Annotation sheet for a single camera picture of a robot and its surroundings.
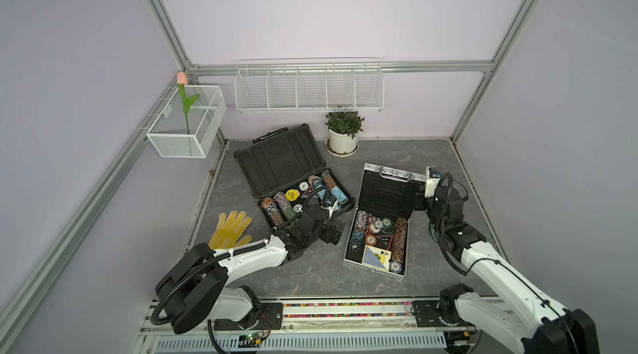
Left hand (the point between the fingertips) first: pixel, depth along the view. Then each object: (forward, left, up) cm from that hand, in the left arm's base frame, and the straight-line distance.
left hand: (332, 218), depth 85 cm
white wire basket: (+22, +51, +23) cm, 60 cm away
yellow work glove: (+3, +39, -9) cm, 40 cm away
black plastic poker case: (+25, +18, -2) cm, 30 cm away
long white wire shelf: (+49, +6, +21) cm, 54 cm away
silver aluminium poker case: (-5, -16, -7) cm, 18 cm away
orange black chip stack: (-6, -23, -5) cm, 24 cm away
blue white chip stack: (+13, -3, -4) cm, 14 cm away
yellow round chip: (+14, +15, -6) cm, 21 cm away
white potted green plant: (+37, -8, +8) cm, 38 cm away
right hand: (+5, -31, +11) cm, 33 cm away
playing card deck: (-12, -14, -6) cm, 20 cm away
